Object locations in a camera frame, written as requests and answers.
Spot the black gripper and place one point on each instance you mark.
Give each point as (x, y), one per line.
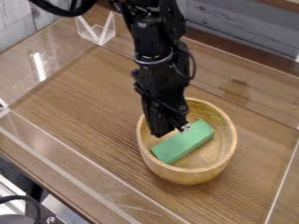
(161, 84)

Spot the green rectangular block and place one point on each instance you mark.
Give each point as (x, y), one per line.
(182, 143)

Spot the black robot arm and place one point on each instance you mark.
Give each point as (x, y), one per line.
(157, 26)

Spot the brown wooden bowl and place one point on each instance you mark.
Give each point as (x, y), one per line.
(192, 157)

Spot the clear acrylic tray wall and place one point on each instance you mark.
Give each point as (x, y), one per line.
(73, 133)

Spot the clear acrylic corner bracket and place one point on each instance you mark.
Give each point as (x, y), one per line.
(100, 34)

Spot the black metal table frame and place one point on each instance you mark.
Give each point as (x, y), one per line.
(30, 188)

